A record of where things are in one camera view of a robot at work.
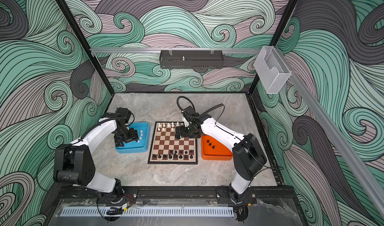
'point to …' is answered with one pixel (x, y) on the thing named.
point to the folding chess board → (166, 149)
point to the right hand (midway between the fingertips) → (182, 136)
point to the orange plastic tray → (211, 150)
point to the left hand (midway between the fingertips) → (131, 140)
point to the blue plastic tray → (143, 131)
